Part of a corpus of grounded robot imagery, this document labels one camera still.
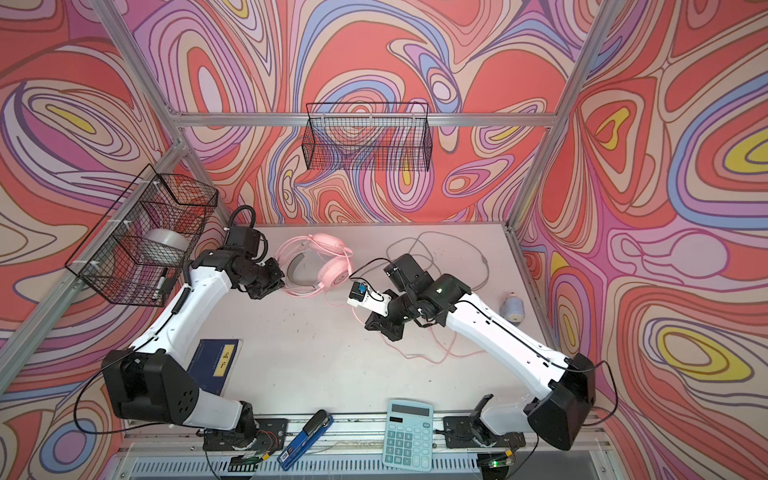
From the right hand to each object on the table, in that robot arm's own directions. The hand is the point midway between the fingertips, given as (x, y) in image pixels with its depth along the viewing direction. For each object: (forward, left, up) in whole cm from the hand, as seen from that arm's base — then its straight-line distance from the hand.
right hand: (375, 329), depth 71 cm
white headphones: (+34, +28, -20) cm, 48 cm away
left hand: (+17, +24, -2) cm, 30 cm away
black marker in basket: (+12, +53, +6) cm, 55 cm away
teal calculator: (-20, -7, -18) cm, 28 cm away
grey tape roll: (+17, +50, +14) cm, 54 cm away
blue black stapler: (-18, +15, -15) cm, 28 cm away
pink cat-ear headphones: (+14, +10, +6) cm, 18 cm away
